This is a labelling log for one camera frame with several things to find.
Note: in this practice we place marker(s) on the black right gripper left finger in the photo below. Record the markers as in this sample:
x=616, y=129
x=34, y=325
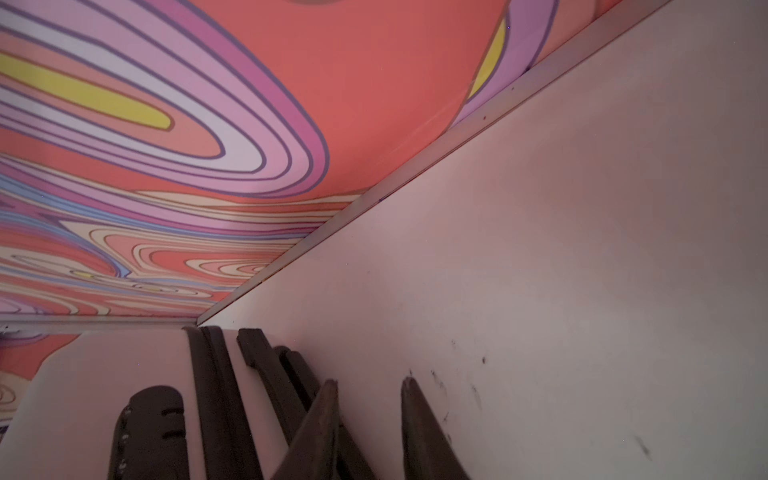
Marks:
x=312, y=455

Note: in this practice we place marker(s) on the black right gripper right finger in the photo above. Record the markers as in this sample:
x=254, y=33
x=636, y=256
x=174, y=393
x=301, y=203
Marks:
x=427, y=453

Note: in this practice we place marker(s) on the black suitcase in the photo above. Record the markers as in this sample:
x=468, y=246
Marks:
x=193, y=403

